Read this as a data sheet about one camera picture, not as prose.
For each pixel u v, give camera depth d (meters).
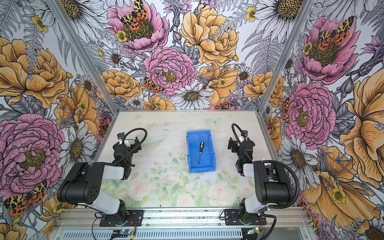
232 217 0.74
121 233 0.71
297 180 0.43
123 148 0.73
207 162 0.96
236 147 0.85
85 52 0.89
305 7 0.72
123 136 0.79
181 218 0.76
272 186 0.46
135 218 0.74
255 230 0.71
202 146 0.99
